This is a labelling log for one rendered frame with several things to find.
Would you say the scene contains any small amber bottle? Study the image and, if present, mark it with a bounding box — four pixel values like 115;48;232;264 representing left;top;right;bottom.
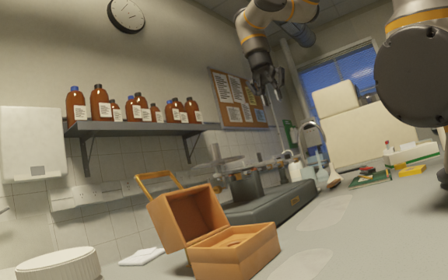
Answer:
149;103;165;124
109;99;124;123

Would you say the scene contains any white brush brown tip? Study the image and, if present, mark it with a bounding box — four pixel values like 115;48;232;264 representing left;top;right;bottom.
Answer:
325;160;344;191

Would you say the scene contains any steel balance pan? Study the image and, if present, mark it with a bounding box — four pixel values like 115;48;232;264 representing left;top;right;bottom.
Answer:
190;154;246;171

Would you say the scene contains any amber bottle black cap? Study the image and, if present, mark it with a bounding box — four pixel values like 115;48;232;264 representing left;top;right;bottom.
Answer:
170;97;187;124
184;96;205;125
89;83;114;122
133;92;153;123

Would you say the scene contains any white ribbed jar lid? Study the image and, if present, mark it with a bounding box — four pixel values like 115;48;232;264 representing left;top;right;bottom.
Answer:
14;245;103;280

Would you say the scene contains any window with blue blind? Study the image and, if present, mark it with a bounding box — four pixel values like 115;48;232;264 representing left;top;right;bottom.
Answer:
296;41;379;159

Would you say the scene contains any white paper towel dispenser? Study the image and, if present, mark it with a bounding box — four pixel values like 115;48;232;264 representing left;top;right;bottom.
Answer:
0;105;64;185

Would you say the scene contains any green notebook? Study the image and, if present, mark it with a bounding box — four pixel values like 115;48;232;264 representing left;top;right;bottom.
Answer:
348;168;394;191

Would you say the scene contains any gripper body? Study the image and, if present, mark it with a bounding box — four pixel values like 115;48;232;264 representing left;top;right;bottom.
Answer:
245;50;276;80

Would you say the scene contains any grey wall shelf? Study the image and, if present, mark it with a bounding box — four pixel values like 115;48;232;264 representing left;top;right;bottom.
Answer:
63;119;222;178

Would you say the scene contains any grey tap curved spout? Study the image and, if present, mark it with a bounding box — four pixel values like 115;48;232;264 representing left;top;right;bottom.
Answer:
296;120;328;166

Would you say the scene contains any pale blue beaker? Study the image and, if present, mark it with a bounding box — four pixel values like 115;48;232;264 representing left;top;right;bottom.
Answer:
300;166;318;184

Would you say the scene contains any amber bottle blue cap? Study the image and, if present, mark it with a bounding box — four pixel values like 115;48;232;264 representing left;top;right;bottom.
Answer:
124;95;143;123
164;100;175;124
65;86;89;129

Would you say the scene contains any white folded cloth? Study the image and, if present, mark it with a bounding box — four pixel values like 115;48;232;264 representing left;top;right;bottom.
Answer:
117;246;167;268

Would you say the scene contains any green wall sign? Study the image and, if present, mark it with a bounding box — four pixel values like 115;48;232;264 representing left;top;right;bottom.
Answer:
282;118;300;150

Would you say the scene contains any grey ribbed vent duct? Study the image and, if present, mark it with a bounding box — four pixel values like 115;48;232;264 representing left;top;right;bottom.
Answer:
277;20;318;49

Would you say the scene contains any orange wooden case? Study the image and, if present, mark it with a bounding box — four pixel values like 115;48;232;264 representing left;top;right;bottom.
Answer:
184;221;282;280

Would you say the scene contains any white tray green stripe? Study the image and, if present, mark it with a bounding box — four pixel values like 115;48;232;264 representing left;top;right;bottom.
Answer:
382;140;442;169

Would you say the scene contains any cream cabinet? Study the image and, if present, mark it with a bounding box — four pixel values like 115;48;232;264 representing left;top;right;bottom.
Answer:
310;79;420;173

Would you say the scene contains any grey triple-beam balance body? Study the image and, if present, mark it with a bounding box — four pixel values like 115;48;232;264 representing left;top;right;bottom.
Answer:
207;153;320;228

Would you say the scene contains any white plastic jug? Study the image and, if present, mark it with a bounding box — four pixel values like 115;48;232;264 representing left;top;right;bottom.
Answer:
287;159;305;184

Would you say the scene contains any yellow flat box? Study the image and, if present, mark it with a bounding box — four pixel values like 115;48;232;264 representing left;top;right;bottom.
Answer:
397;163;428;179

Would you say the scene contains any black rimmed wall clock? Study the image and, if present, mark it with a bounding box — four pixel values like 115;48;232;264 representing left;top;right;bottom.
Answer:
106;0;146;35

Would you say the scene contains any clear glass flask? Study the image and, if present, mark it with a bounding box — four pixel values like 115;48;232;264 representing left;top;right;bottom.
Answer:
314;150;331;188

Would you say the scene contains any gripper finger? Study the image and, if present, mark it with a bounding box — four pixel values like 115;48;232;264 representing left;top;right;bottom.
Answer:
250;71;269;97
269;65;286;102

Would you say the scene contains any brass case handle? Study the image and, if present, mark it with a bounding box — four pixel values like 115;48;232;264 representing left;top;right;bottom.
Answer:
134;169;185;202

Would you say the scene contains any cork notice board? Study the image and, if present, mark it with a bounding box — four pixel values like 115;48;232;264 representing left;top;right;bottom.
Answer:
207;66;271;131

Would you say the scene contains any orange wooden case lid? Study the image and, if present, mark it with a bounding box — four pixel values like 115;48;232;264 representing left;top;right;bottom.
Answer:
145;182;231;255

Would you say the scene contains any white wall socket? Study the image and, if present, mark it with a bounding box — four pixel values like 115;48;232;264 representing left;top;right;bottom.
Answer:
71;183;105;208
119;178;144;198

